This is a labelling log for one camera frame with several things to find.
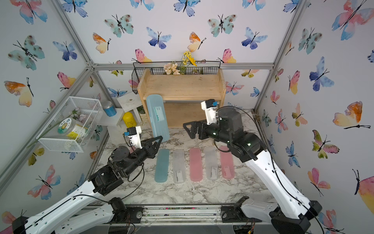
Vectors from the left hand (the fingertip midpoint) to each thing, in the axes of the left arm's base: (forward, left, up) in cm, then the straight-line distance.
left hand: (161, 137), depth 64 cm
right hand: (+2, -14, +7) cm, 16 cm away
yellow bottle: (+31, +29, -23) cm, 48 cm away
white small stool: (+34, +27, -10) cm, 45 cm away
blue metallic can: (+30, +38, -11) cm, 49 cm away
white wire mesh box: (+21, +44, -4) cm, 49 cm away
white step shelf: (+26, +41, -17) cm, 52 cm away
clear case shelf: (+1, -5, -33) cm, 34 cm away
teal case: (+2, +6, -37) cm, 37 cm away
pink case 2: (+2, -35, -33) cm, 48 cm away
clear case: (+2, -25, -33) cm, 42 cm away
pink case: (+2, -16, -34) cm, 38 cm away
